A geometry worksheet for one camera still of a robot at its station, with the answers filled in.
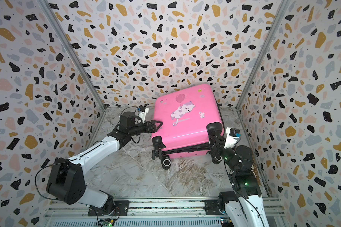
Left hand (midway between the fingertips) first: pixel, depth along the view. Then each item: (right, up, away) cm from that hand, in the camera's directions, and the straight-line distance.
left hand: (159, 123), depth 81 cm
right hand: (+27, -6, -14) cm, 31 cm away
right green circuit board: (+35, -50, -10) cm, 62 cm away
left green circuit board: (-25, -49, -11) cm, 56 cm away
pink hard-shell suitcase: (+17, +4, -4) cm, 18 cm away
